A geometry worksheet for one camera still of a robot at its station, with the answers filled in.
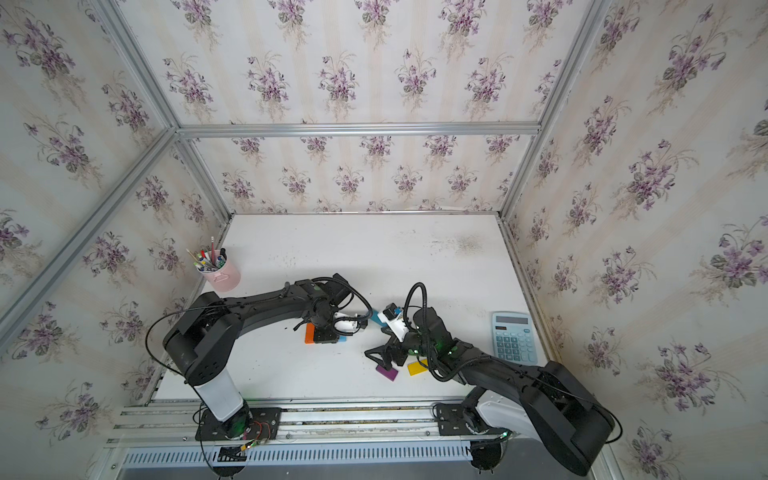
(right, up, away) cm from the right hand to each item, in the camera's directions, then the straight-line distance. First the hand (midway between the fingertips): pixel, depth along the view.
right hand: (381, 342), depth 80 cm
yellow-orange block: (+9, -8, +1) cm, 12 cm away
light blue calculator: (+39, -1, +6) cm, 39 cm away
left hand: (-14, 0, +9) cm, 17 cm away
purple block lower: (+3, -9, +1) cm, 10 cm away
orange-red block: (-21, -1, +7) cm, 22 cm away
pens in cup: (-55, +21, +14) cm, 60 cm away
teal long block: (-2, +9, -6) cm, 11 cm away
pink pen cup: (-50, +15, +13) cm, 54 cm away
